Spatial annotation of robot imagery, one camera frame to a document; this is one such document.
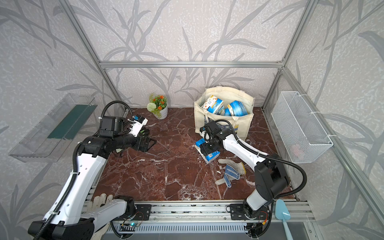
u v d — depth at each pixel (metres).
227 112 0.91
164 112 1.08
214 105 0.87
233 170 0.86
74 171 0.41
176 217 0.73
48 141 0.64
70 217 0.37
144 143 0.63
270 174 0.44
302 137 0.62
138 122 0.61
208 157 0.78
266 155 0.47
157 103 1.05
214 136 0.65
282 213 0.72
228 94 0.96
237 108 0.89
